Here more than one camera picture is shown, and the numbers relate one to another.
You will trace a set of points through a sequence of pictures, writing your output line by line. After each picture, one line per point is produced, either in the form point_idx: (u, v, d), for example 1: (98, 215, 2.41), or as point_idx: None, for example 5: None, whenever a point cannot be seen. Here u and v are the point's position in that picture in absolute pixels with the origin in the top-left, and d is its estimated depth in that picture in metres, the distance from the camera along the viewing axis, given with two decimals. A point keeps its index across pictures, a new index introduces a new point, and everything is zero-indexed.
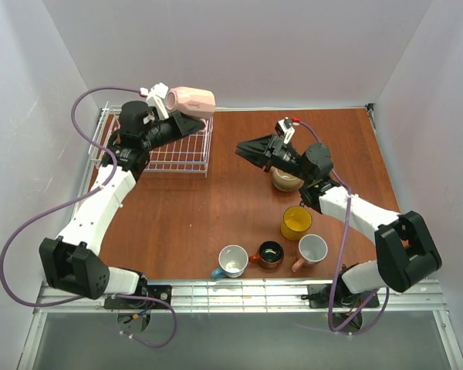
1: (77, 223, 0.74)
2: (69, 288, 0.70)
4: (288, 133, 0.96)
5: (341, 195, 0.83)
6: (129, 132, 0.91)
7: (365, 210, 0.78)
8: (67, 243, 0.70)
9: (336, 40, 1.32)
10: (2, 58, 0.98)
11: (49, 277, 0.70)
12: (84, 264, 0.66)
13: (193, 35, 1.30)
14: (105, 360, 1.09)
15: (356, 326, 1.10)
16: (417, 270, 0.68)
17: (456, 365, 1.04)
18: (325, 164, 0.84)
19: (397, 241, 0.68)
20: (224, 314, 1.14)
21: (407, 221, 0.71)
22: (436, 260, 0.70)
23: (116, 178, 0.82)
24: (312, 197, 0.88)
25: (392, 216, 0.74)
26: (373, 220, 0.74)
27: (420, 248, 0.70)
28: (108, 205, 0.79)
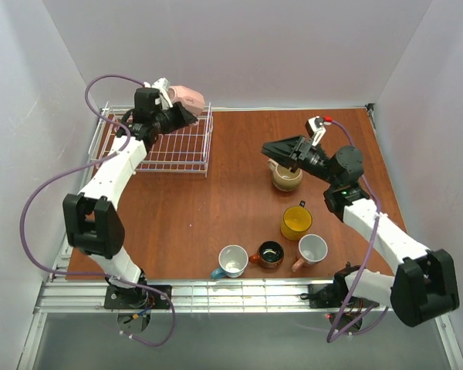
1: (96, 182, 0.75)
2: (89, 246, 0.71)
4: (318, 133, 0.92)
5: (367, 210, 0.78)
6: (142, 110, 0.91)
7: (392, 235, 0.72)
8: (88, 200, 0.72)
9: (336, 41, 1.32)
10: (2, 58, 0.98)
11: (69, 233, 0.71)
12: (106, 216, 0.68)
13: (193, 34, 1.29)
14: (106, 360, 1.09)
15: (356, 326, 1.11)
16: (432, 308, 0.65)
17: (456, 365, 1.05)
18: (354, 168, 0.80)
19: (421, 280, 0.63)
20: (224, 314, 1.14)
21: (434, 260, 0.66)
22: (454, 302, 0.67)
23: (132, 146, 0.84)
24: (337, 203, 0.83)
25: (420, 250, 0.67)
26: (398, 251, 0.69)
27: (440, 287, 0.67)
28: (124, 169, 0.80)
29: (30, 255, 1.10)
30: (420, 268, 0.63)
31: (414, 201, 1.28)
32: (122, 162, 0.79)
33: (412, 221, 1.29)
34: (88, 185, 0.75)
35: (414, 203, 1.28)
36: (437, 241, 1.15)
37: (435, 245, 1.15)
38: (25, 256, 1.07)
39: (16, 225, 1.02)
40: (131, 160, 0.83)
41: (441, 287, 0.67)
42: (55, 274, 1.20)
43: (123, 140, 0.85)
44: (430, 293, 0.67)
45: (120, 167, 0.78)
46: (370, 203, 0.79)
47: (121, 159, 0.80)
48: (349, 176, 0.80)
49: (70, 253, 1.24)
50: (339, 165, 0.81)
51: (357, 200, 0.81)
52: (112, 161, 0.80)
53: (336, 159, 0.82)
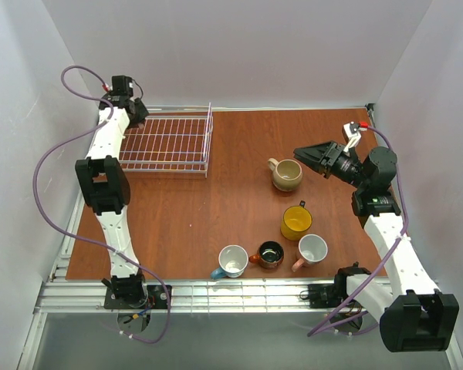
1: (97, 146, 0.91)
2: (106, 199, 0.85)
4: (353, 139, 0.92)
5: (391, 228, 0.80)
6: (119, 89, 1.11)
7: (406, 263, 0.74)
8: (95, 161, 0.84)
9: (336, 40, 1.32)
10: (2, 57, 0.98)
11: (85, 193, 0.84)
12: (116, 169, 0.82)
13: (193, 34, 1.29)
14: (105, 360, 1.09)
15: (356, 326, 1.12)
16: (414, 342, 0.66)
17: (456, 365, 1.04)
18: (386, 169, 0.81)
19: (415, 317, 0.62)
20: (224, 314, 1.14)
21: (438, 301, 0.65)
22: (441, 343, 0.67)
23: (117, 114, 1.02)
24: (364, 207, 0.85)
25: (428, 289, 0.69)
26: (405, 281, 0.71)
27: (434, 326, 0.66)
28: (116, 132, 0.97)
29: (30, 253, 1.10)
30: (418, 304, 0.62)
31: (414, 201, 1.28)
32: (113, 128, 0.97)
33: (411, 221, 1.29)
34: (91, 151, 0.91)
35: (413, 203, 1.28)
36: (437, 240, 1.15)
37: (435, 244, 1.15)
38: (27, 255, 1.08)
39: (16, 225, 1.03)
40: (119, 126, 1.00)
41: (434, 326, 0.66)
42: (55, 274, 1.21)
43: (108, 112, 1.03)
44: (421, 327, 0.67)
45: (113, 132, 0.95)
46: (396, 222, 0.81)
47: (111, 126, 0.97)
48: (378, 174, 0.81)
49: (70, 253, 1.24)
50: (371, 165, 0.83)
51: (385, 213, 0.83)
52: (105, 129, 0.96)
53: (370, 160, 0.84)
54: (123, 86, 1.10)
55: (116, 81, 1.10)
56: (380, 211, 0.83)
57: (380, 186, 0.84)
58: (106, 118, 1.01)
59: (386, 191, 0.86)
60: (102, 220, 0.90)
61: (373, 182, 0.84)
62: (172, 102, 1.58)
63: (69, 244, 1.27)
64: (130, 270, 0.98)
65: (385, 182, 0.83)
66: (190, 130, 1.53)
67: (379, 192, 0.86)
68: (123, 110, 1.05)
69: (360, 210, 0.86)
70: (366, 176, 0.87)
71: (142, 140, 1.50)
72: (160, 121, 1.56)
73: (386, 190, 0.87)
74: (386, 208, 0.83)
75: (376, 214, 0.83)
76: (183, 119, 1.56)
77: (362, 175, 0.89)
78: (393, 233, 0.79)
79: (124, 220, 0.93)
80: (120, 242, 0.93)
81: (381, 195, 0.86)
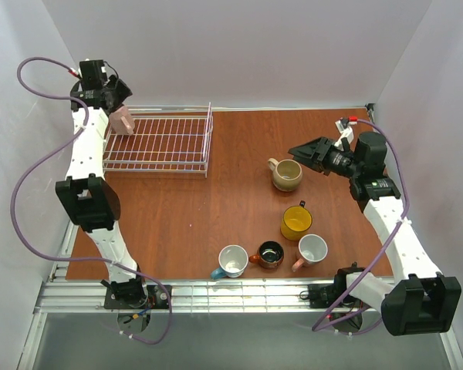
1: (77, 161, 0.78)
2: (95, 219, 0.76)
4: (344, 133, 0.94)
5: (391, 212, 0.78)
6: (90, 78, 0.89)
7: (407, 247, 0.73)
8: (77, 180, 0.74)
9: (336, 41, 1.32)
10: (3, 57, 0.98)
11: (72, 215, 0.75)
12: (102, 189, 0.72)
13: (193, 34, 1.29)
14: (106, 361, 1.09)
15: (356, 326, 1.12)
16: (417, 327, 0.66)
17: (456, 365, 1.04)
18: (376, 146, 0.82)
19: (418, 300, 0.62)
20: (224, 314, 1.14)
21: (441, 285, 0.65)
22: (443, 326, 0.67)
23: (93, 116, 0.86)
24: (363, 191, 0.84)
25: (430, 272, 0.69)
26: (407, 267, 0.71)
27: (436, 310, 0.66)
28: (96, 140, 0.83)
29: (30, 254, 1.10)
30: (422, 288, 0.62)
31: (413, 201, 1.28)
32: (91, 138, 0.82)
33: (411, 221, 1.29)
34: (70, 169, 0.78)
35: (413, 203, 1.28)
36: (437, 240, 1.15)
37: (436, 244, 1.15)
38: (27, 255, 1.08)
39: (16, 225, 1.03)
40: (99, 132, 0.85)
41: (436, 309, 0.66)
42: (55, 274, 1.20)
43: (82, 113, 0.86)
44: (424, 311, 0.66)
45: (93, 141, 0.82)
46: (397, 206, 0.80)
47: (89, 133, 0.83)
48: (370, 153, 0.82)
49: (70, 253, 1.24)
50: (362, 146, 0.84)
51: (385, 196, 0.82)
52: (83, 139, 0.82)
53: (359, 143, 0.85)
54: (94, 74, 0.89)
55: (85, 68, 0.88)
56: (380, 195, 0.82)
57: (374, 169, 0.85)
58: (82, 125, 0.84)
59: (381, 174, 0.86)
60: (92, 237, 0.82)
61: (367, 163, 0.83)
62: (172, 102, 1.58)
63: (69, 244, 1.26)
64: (128, 274, 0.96)
65: (378, 161, 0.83)
66: (190, 130, 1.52)
67: (375, 176, 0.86)
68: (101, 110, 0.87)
69: (358, 193, 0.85)
70: (359, 163, 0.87)
71: (142, 140, 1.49)
72: (160, 120, 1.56)
73: (382, 173, 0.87)
74: (386, 192, 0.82)
75: (376, 198, 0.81)
76: (183, 119, 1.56)
77: (355, 164, 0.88)
78: (394, 216, 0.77)
79: (118, 231, 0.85)
80: (117, 254, 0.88)
81: (378, 179, 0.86)
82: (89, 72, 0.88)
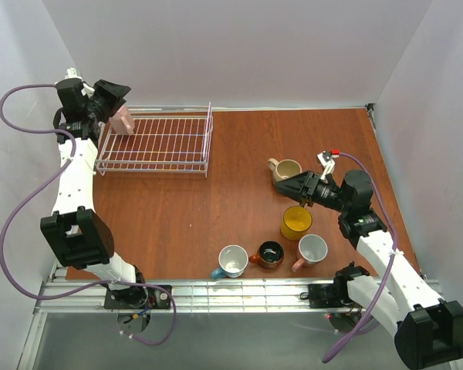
1: (65, 194, 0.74)
2: (85, 256, 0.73)
4: (327, 166, 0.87)
5: (383, 245, 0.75)
6: (72, 106, 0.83)
7: (406, 277, 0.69)
8: (65, 215, 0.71)
9: (336, 41, 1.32)
10: (3, 57, 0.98)
11: (59, 254, 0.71)
12: (92, 223, 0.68)
13: (193, 34, 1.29)
14: (106, 360, 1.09)
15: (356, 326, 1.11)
16: (433, 357, 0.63)
17: (456, 365, 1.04)
18: (363, 190, 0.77)
19: (428, 331, 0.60)
20: (224, 314, 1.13)
21: (445, 312, 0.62)
22: (458, 351, 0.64)
23: (82, 146, 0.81)
24: (352, 229, 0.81)
25: (433, 300, 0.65)
26: (410, 297, 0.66)
27: (447, 336, 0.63)
28: (86, 174, 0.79)
29: (30, 254, 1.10)
30: (430, 319, 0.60)
31: (413, 202, 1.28)
32: (81, 168, 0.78)
33: (412, 221, 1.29)
34: (57, 202, 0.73)
35: (413, 204, 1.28)
36: (437, 240, 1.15)
37: (436, 244, 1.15)
38: (26, 257, 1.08)
39: (15, 226, 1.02)
40: (88, 162, 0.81)
41: (447, 335, 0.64)
42: (55, 274, 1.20)
43: (69, 144, 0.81)
44: (436, 340, 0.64)
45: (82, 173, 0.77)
46: (386, 238, 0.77)
47: (79, 163, 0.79)
48: (358, 196, 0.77)
49: None
50: (348, 188, 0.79)
51: (374, 231, 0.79)
52: (71, 169, 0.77)
53: (346, 183, 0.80)
54: (75, 102, 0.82)
55: (63, 95, 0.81)
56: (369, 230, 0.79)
57: (362, 206, 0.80)
58: (69, 156, 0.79)
59: (369, 208, 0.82)
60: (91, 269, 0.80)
61: (354, 203, 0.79)
62: (172, 102, 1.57)
63: None
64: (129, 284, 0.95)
65: (366, 200, 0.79)
66: (190, 130, 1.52)
67: (363, 211, 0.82)
68: (89, 141, 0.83)
69: (347, 229, 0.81)
70: (346, 199, 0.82)
71: (142, 140, 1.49)
72: (160, 121, 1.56)
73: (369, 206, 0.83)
74: (373, 227, 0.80)
75: (366, 235, 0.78)
76: (183, 119, 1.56)
77: (343, 200, 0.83)
78: (387, 250, 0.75)
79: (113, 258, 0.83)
80: (116, 274, 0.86)
81: (366, 213, 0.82)
82: (69, 100, 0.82)
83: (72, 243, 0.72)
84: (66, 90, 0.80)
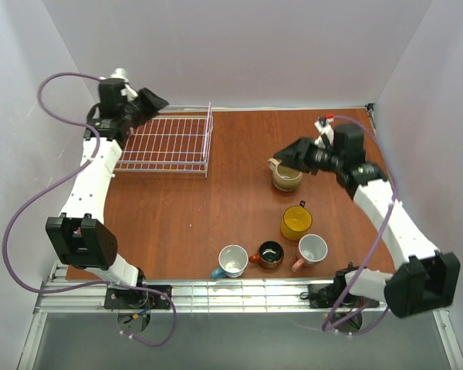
1: (76, 197, 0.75)
2: (85, 259, 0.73)
4: (324, 131, 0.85)
5: (383, 194, 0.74)
6: (107, 103, 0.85)
7: (403, 228, 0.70)
8: (71, 218, 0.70)
9: (336, 41, 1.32)
10: (3, 57, 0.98)
11: (60, 253, 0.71)
12: (96, 233, 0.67)
13: (193, 34, 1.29)
14: (106, 360, 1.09)
15: (356, 326, 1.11)
16: (423, 306, 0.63)
17: (456, 365, 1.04)
18: (354, 134, 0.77)
19: (421, 280, 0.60)
20: (224, 314, 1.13)
21: (440, 263, 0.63)
22: (446, 302, 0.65)
23: (104, 148, 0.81)
24: (350, 178, 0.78)
25: (428, 251, 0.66)
26: (406, 248, 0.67)
27: (437, 287, 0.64)
28: (103, 177, 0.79)
29: (30, 253, 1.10)
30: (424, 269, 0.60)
31: (413, 202, 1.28)
32: (99, 171, 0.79)
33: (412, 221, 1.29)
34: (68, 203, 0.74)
35: (414, 204, 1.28)
36: (437, 240, 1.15)
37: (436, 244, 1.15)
38: (26, 256, 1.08)
39: (15, 226, 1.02)
40: (107, 166, 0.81)
41: (437, 286, 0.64)
42: (55, 274, 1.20)
43: (92, 143, 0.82)
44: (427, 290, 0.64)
45: (99, 176, 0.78)
46: (385, 187, 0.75)
47: (98, 166, 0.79)
48: (349, 140, 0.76)
49: None
50: (339, 136, 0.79)
51: (373, 180, 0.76)
52: (89, 171, 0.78)
53: (336, 133, 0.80)
54: (112, 99, 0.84)
55: (103, 90, 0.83)
56: (369, 179, 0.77)
57: (357, 155, 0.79)
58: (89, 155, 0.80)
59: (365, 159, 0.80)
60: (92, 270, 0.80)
61: (347, 151, 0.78)
62: (171, 102, 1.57)
63: None
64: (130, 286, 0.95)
65: (359, 147, 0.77)
66: (190, 130, 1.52)
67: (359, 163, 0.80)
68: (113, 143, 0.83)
69: (348, 183, 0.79)
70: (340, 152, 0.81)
71: (142, 140, 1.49)
72: (160, 121, 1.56)
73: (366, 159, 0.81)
74: (373, 176, 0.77)
75: (364, 184, 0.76)
76: (183, 119, 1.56)
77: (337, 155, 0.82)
78: (386, 199, 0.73)
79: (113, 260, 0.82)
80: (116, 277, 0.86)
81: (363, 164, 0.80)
82: (107, 97, 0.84)
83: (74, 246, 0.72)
84: (106, 87, 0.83)
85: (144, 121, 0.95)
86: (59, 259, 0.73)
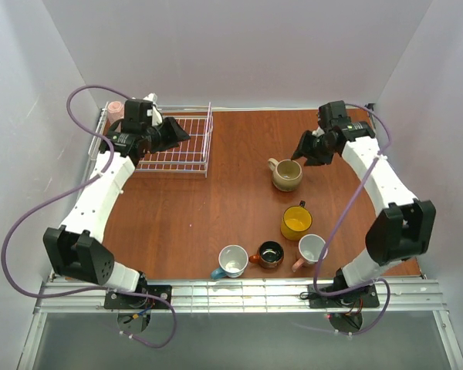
1: (78, 211, 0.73)
2: (77, 274, 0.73)
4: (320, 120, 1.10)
5: (368, 150, 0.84)
6: (131, 119, 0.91)
7: (386, 179, 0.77)
8: (69, 232, 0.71)
9: (336, 40, 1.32)
10: (2, 57, 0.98)
11: (55, 264, 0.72)
12: (89, 251, 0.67)
13: (193, 34, 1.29)
14: (106, 360, 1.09)
15: (356, 326, 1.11)
16: (401, 252, 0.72)
17: (456, 365, 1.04)
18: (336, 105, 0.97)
19: (399, 225, 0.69)
20: (224, 314, 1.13)
21: (417, 210, 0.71)
22: (422, 248, 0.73)
23: (116, 165, 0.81)
24: (339, 135, 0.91)
25: (407, 199, 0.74)
26: (386, 194, 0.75)
27: (413, 234, 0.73)
28: (109, 193, 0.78)
29: (30, 254, 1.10)
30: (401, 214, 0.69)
31: None
32: (106, 186, 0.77)
33: None
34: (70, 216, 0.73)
35: None
36: (437, 240, 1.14)
37: (436, 244, 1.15)
38: (27, 256, 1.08)
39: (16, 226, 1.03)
40: (116, 181, 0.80)
41: (414, 233, 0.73)
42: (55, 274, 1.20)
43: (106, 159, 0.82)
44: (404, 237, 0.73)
45: (105, 192, 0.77)
46: (372, 144, 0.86)
47: (106, 181, 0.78)
48: (331, 109, 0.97)
49: None
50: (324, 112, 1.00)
51: (360, 137, 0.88)
52: (96, 186, 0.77)
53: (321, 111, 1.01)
54: (136, 115, 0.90)
55: (130, 106, 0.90)
56: (356, 136, 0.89)
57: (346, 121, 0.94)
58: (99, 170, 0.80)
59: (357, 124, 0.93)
60: None
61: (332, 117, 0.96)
62: (172, 102, 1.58)
63: None
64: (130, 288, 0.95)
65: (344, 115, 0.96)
66: (190, 130, 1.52)
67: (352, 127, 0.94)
68: (126, 160, 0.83)
69: (338, 141, 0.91)
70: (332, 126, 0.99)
71: None
72: None
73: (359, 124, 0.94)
74: (361, 132, 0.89)
75: (353, 141, 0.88)
76: (183, 119, 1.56)
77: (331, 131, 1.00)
78: (370, 154, 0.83)
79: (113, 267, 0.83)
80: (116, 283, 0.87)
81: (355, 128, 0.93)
82: (132, 112, 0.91)
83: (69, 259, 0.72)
84: (133, 104, 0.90)
85: (163, 147, 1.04)
86: (55, 269, 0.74)
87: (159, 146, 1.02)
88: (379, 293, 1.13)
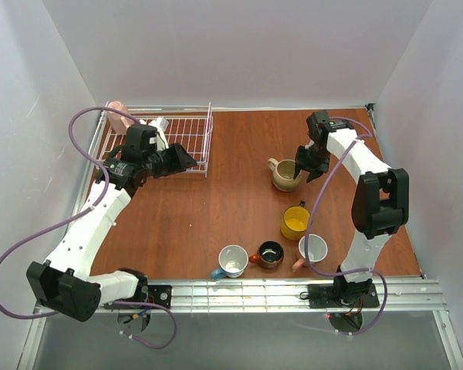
1: (65, 246, 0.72)
2: (61, 308, 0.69)
4: None
5: (347, 137, 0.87)
6: (132, 147, 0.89)
7: (363, 157, 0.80)
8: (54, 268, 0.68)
9: (336, 41, 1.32)
10: (2, 57, 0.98)
11: (38, 297, 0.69)
12: (70, 292, 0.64)
13: (193, 35, 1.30)
14: (106, 360, 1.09)
15: (356, 326, 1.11)
16: (383, 219, 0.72)
17: (456, 365, 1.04)
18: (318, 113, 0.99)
19: (375, 189, 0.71)
20: (224, 314, 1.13)
21: (393, 176, 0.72)
22: (403, 216, 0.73)
23: (109, 196, 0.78)
24: (323, 131, 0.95)
25: (383, 168, 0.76)
26: (363, 167, 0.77)
27: (393, 202, 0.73)
28: (99, 228, 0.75)
29: (31, 255, 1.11)
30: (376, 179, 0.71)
31: (413, 202, 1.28)
32: (95, 221, 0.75)
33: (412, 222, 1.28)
34: (57, 250, 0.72)
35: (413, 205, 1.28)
36: (437, 240, 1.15)
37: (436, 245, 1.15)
38: (27, 257, 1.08)
39: (15, 226, 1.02)
40: (109, 214, 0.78)
41: (394, 203, 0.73)
42: None
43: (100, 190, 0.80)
44: (385, 206, 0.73)
45: (94, 227, 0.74)
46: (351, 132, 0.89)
47: (96, 215, 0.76)
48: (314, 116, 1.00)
49: None
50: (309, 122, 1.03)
51: (342, 129, 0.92)
52: (86, 219, 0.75)
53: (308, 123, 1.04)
54: (137, 142, 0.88)
55: (132, 134, 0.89)
56: (338, 129, 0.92)
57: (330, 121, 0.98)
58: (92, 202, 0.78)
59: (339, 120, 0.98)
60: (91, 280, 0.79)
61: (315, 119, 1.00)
62: (171, 102, 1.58)
63: None
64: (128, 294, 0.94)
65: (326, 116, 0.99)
66: (190, 130, 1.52)
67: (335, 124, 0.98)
68: (120, 192, 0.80)
69: (322, 136, 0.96)
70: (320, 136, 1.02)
71: None
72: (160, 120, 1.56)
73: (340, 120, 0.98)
74: (343, 126, 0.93)
75: (333, 132, 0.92)
76: (183, 119, 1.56)
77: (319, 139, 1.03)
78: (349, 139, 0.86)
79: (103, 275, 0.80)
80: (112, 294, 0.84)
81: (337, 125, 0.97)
82: (133, 140, 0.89)
83: (53, 293, 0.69)
84: (136, 132, 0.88)
85: (167, 173, 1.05)
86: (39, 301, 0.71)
87: (161, 171, 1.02)
88: (378, 292, 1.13)
